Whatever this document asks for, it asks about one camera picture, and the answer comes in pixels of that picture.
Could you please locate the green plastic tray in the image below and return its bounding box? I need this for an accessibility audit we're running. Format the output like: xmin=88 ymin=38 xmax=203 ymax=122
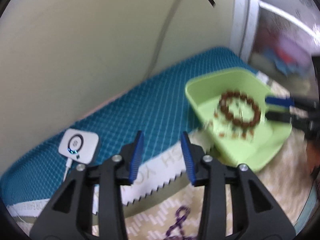
xmin=185 ymin=68 xmax=292 ymax=172

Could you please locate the teal quilted mat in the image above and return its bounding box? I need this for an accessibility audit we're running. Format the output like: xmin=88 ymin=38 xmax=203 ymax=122
xmin=1 ymin=47 xmax=249 ymax=206

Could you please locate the brown bead bracelet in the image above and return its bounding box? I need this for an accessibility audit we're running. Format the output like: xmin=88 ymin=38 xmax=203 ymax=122
xmin=217 ymin=90 xmax=262 ymax=128

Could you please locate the purple chain necklace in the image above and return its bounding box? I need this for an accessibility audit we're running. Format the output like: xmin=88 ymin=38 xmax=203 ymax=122
xmin=164 ymin=205 xmax=198 ymax=240

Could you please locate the grey wall cable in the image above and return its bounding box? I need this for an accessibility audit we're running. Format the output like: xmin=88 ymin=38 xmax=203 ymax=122
xmin=146 ymin=0 xmax=187 ymax=79

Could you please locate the white charger device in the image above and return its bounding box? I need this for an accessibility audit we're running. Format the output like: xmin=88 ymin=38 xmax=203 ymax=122
xmin=58 ymin=128 xmax=100 ymax=165

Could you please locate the white door frame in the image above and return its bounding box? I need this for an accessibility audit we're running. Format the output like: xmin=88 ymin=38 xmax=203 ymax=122
xmin=229 ymin=0 xmax=319 ymax=62

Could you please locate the white charger cable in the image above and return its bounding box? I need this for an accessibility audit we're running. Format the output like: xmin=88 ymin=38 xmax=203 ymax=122
xmin=62 ymin=158 xmax=74 ymax=182

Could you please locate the beige zigzag patterned blanket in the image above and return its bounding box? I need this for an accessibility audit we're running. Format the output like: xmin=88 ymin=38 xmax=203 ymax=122
xmin=17 ymin=72 xmax=297 ymax=239

